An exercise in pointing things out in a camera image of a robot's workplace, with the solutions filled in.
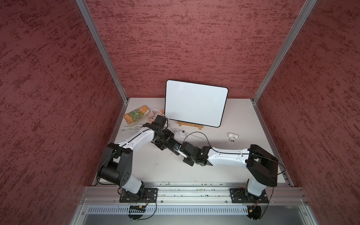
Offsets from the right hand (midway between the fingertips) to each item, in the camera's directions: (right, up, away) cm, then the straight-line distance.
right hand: (187, 155), depth 87 cm
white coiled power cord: (-40, +16, +11) cm, 45 cm away
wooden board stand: (-5, +19, +15) cm, 25 cm away
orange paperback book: (-39, +25, +20) cm, 50 cm away
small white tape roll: (+31, +10, +8) cm, 34 cm away
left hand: (-10, +8, +1) cm, 13 cm away
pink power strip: (-18, +27, +13) cm, 35 cm away
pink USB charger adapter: (-27, +25, +14) cm, 39 cm away
